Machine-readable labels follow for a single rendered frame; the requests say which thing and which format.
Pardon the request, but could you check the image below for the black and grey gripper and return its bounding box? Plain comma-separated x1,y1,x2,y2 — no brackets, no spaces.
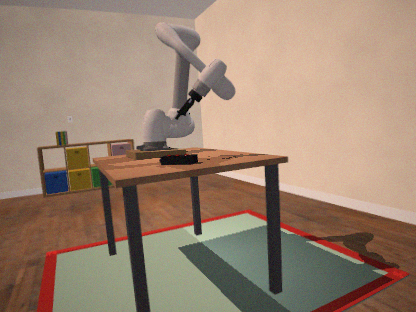
170,89,202,126

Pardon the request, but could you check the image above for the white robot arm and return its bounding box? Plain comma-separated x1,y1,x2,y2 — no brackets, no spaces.
136,22,236,151

